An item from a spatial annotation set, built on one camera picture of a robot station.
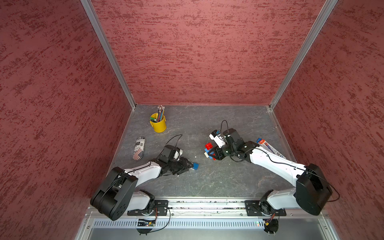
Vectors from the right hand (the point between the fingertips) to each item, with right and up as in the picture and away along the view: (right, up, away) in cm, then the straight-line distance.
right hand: (210, 155), depth 81 cm
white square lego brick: (-2, 0, 0) cm, 2 cm away
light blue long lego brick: (-2, +3, -2) cm, 4 cm away
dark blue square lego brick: (-9, -7, +4) cm, 12 cm away
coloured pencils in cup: (-32, +26, +15) cm, 44 cm away
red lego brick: (-1, +6, -1) cm, 6 cm away
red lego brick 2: (+1, -1, -4) cm, 4 cm away
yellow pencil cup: (-34, +15, +19) cm, 42 cm away
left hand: (-11, -9, +3) cm, 15 cm away
